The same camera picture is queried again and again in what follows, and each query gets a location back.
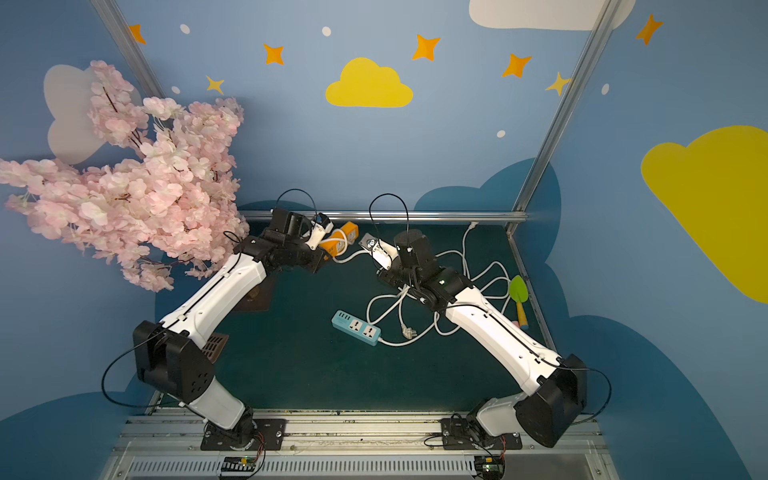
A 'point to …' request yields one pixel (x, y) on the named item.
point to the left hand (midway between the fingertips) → (323, 249)
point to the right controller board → (489, 467)
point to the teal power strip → (356, 327)
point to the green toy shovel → (519, 292)
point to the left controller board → (239, 463)
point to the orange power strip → (337, 243)
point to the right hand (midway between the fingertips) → (391, 247)
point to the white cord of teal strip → (433, 322)
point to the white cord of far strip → (487, 268)
